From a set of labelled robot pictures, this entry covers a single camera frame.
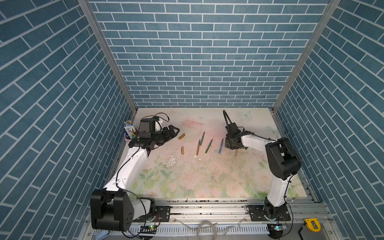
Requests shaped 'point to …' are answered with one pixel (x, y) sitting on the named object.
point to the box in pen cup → (128, 126)
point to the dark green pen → (202, 139)
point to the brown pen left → (198, 147)
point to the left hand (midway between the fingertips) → (179, 132)
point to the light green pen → (209, 145)
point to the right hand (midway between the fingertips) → (230, 144)
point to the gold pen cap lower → (182, 150)
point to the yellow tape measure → (313, 224)
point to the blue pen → (221, 146)
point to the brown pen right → (236, 153)
